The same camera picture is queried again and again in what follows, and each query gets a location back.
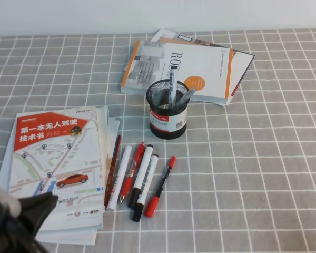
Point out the red black marker pen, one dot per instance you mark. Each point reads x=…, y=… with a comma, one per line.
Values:
x=150, y=209

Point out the white marker in holder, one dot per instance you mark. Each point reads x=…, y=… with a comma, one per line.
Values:
x=173, y=87

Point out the white ROS book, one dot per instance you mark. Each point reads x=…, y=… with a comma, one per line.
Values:
x=214, y=72

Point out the white board marker outer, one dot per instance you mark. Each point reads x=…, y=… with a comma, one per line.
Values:
x=139, y=206

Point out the white pen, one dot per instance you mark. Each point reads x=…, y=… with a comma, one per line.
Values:
x=119, y=179

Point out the red gel pen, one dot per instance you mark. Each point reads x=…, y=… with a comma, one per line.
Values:
x=135, y=165

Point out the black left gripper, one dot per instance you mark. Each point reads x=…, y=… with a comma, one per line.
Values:
x=21, y=219

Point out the white book under stack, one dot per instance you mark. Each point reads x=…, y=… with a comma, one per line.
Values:
x=68, y=234

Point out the white board marker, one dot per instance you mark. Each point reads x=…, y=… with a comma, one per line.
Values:
x=140, y=177
x=139, y=206

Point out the red self-driving car book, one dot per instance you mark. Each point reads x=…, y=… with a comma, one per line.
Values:
x=55, y=168

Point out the white board marker inner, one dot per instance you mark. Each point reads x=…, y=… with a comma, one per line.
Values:
x=140, y=177

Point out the red pencil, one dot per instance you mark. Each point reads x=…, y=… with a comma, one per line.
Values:
x=111, y=172

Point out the book under ROS book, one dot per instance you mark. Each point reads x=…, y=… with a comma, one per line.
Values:
x=169, y=36

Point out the black mesh pen holder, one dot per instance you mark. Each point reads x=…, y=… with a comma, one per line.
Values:
x=165, y=123

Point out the grey pen in holder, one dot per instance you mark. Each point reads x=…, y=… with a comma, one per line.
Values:
x=185, y=97

